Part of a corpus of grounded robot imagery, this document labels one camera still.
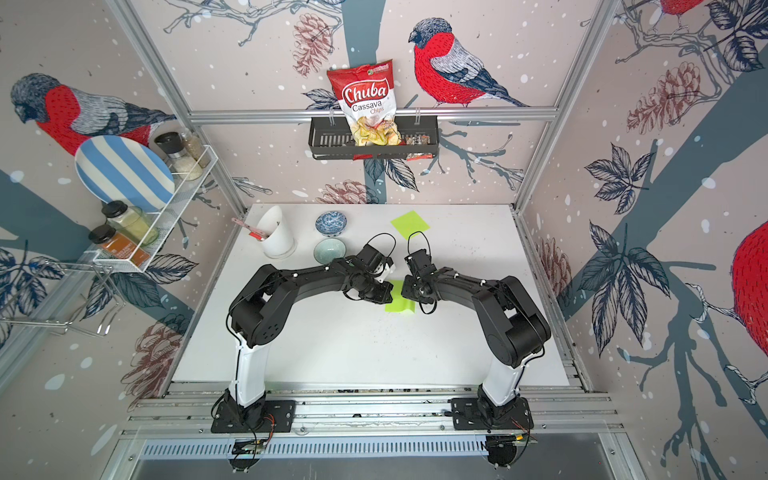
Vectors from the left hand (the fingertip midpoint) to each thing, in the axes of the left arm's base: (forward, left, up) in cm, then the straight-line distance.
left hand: (396, 296), depth 94 cm
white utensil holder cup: (+15, +39, +9) cm, 43 cm away
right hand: (+2, -4, -2) cm, 5 cm away
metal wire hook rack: (-16, +69, +22) cm, 74 cm away
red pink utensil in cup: (+19, +47, +8) cm, 52 cm away
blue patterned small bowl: (+31, +25, 0) cm, 40 cm away
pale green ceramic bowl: (+17, +24, +2) cm, 30 cm away
